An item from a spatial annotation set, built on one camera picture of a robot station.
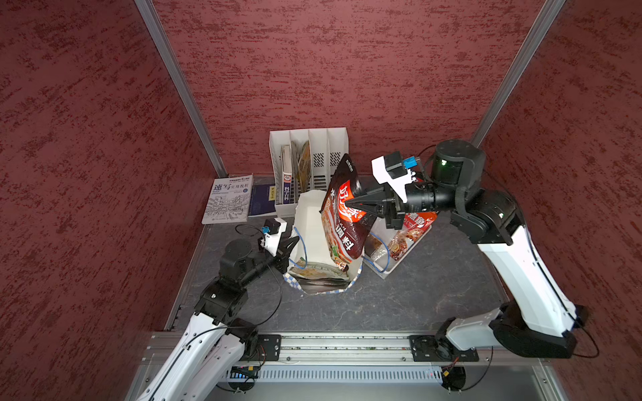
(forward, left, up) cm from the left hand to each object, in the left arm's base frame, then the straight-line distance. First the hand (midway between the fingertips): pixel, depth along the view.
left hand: (296, 242), depth 70 cm
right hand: (-6, -13, +24) cm, 28 cm away
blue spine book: (+29, +6, -1) cm, 30 cm away
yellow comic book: (+40, +2, -2) cm, 40 cm away
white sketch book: (+34, +36, -24) cm, 55 cm away
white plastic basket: (+6, -27, -20) cm, 34 cm away
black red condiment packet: (-6, -6, -11) cm, 14 cm away
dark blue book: (+35, +21, -24) cm, 47 cm away
